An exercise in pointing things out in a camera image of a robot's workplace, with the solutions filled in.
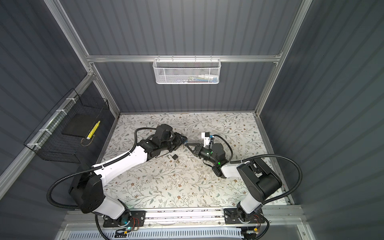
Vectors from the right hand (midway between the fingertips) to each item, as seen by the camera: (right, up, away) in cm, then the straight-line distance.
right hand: (187, 147), depth 80 cm
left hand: (0, +4, +1) cm, 5 cm away
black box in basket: (-54, +12, -4) cm, 56 cm away
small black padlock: (-9, -9, +16) cm, 20 cm away
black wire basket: (-60, +4, -15) cm, 62 cm away
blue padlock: (-1, +3, -1) cm, 4 cm away
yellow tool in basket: (-47, +9, -7) cm, 48 cm away
